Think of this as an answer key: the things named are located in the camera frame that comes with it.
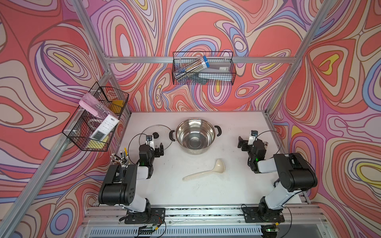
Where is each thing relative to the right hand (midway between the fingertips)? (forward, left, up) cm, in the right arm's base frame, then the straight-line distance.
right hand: (247, 140), depth 96 cm
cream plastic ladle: (-16, +20, -6) cm, 26 cm away
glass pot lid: (+11, +60, -5) cm, 61 cm away
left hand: (-1, +60, +2) cm, 60 cm away
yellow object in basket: (+6, +76, +29) cm, 82 cm away
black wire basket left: (-7, +83, +29) cm, 88 cm away
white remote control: (-9, +78, +28) cm, 83 cm away
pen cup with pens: (-18, +73, +12) cm, 76 cm away
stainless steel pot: (+8, +34, -5) cm, 35 cm away
